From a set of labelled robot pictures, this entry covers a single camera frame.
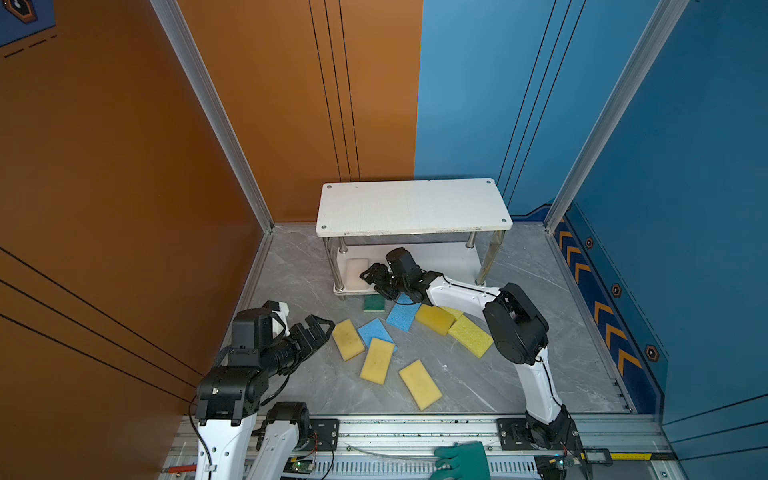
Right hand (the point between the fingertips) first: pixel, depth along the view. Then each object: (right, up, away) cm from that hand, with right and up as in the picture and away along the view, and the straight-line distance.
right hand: (362, 281), depth 91 cm
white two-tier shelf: (+24, +15, -18) cm, 34 cm away
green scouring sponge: (+3, -8, +5) cm, 10 cm away
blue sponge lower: (+5, -15, -1) cm, 15 cm away
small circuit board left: (-13, -42, -20) cm, 48 cm away
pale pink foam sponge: (-3, +3, +6) cm, 8 cm away
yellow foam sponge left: (-4, -17, -3) cm, 18 cm away
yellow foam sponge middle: (+5, -22, -9) cm, 24 cm away
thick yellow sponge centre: (+22, -11, -1) cm, 25 cm away
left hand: (-6, -9, -24) cm, 26 cm away
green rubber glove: (+26, -39, -23) cm, 52 cm away
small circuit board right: (+48, -42, -21) cm, 67 cm away
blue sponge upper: (+13, -10, +2) cm, 17 cm away
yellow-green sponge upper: (+28, -9, -2) cm, 30 cm away
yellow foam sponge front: (+17, -27, -10) cm, 34 cm away
